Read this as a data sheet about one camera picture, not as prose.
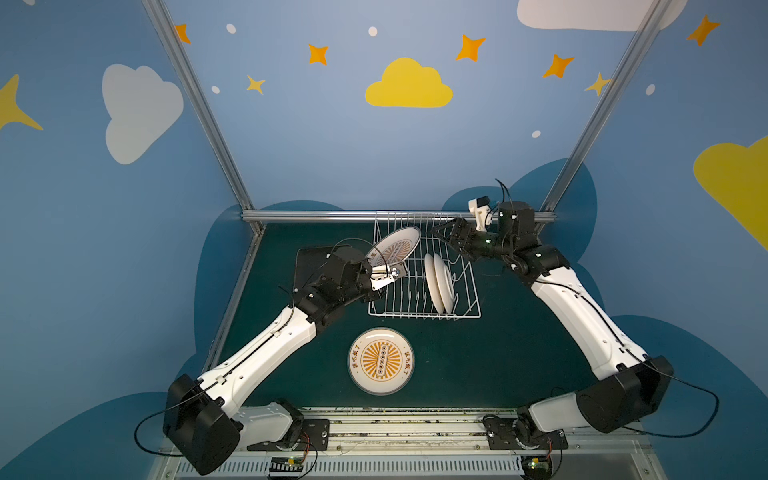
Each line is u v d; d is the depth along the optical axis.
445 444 0.73
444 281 0.88
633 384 0.40
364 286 0.66
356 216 1.11
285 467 0.73
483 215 0.67
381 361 0.86
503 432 0.75
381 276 0.63
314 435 0.74
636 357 0.42
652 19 0.70
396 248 0.82
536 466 0.73
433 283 0.86
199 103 0.84
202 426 0.38
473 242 0.65
